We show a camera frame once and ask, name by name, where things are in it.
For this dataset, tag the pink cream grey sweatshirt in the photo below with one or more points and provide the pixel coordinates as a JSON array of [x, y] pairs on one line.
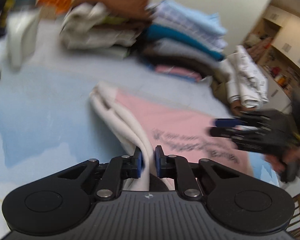
[[180, 120]]

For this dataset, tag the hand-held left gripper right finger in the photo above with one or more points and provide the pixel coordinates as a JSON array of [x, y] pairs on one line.
[[158, 162]]

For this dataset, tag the stack of folded clothes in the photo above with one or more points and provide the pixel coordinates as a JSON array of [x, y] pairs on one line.
[[180, 37]]

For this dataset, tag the white cluttered shelf unit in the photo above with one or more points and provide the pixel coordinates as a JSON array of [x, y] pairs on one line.
[[280, 62]]

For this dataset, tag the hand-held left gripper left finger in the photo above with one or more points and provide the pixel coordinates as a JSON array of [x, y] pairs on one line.
[[138, 163]]

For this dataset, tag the white plastic container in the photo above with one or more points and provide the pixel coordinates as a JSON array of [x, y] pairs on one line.
[[22, 37]]

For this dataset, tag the person's right hand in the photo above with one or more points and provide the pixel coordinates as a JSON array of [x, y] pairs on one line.
[[298, 155]]

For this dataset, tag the white printed cloth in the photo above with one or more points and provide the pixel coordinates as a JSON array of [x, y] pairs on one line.
[[247, 75]]

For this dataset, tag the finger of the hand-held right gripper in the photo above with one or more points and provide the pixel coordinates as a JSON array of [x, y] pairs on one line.
[[223, 132], [227, 122]]

